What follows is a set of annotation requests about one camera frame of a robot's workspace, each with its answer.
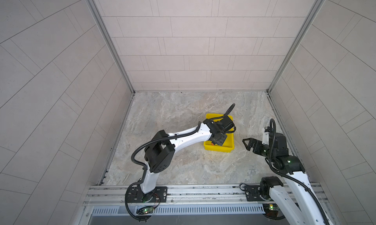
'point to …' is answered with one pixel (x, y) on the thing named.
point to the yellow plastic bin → (228, 145)
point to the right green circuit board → (270, 209)
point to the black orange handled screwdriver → (212, 143)
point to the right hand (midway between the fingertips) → (250, 142)
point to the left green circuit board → (145, 210)
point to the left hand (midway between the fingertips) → (223, 137)
